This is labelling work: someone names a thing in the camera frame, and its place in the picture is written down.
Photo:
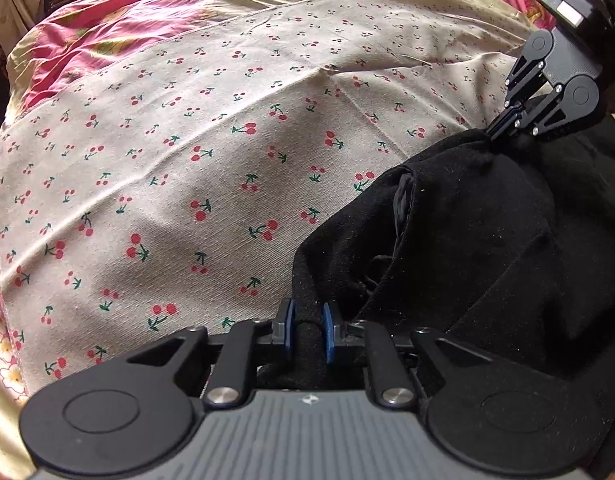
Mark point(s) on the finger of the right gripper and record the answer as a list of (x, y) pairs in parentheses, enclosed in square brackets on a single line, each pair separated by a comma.
[(567, 108), (524, 79)]

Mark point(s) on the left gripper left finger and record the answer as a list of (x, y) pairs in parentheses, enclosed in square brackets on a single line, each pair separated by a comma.
[(132, 412)]

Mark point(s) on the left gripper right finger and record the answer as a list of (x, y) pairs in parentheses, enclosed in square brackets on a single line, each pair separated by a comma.
[(485, 411)]

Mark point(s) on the black pants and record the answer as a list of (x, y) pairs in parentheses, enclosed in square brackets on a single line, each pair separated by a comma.
[(511, 249)]

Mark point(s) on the cherry print bed sheet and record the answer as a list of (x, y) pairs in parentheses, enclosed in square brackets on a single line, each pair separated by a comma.
[(172, 188)]

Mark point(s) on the pink floral quilt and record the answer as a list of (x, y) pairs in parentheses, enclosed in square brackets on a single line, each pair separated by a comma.
[(137, 25)]

